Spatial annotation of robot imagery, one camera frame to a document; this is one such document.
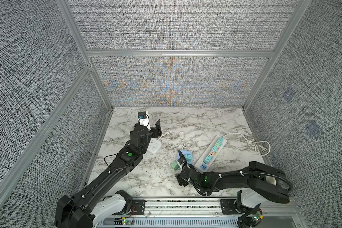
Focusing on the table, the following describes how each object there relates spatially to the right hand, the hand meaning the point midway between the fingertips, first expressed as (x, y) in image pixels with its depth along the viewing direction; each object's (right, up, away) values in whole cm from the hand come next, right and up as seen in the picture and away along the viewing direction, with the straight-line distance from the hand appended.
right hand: (178, 170), depth 84 cm
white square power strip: (-15, +13, +10) cm, 22 cm away
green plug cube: (+25, +15, +6) cm, 30 cm away
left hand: (-12, +30, -11) cm, 35 cm away
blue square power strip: (+5, +9, +8) cm, 13 cm away
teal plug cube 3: (+23, +12, +3) cm, 26 cm away
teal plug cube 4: (+28, +17, +8) cm, 34 cm away
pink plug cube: (+20, +10, +1) cm, 22 cm away
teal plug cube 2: (+17, +7, -1) cm, 18 cm away
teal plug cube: (+6, +8, -1) cm, 10 cm away
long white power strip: (+13, +2, +1) cm, 13 cm away
